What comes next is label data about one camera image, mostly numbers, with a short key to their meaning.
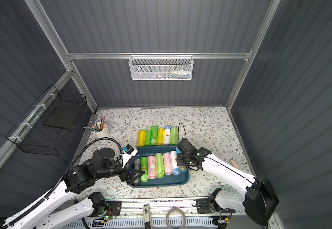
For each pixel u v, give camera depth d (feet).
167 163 2.83
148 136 3.25
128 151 1.88
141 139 3.17
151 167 2.73
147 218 2.23
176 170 2.71
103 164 1.70
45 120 2.38
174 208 2.47
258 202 1.32
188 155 2.03
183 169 2.52
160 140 3.18
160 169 2.71
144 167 2.77
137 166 2.79
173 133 3.33
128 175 1.90
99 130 3.17
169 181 2.70
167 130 3.35
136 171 1.90
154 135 3.25
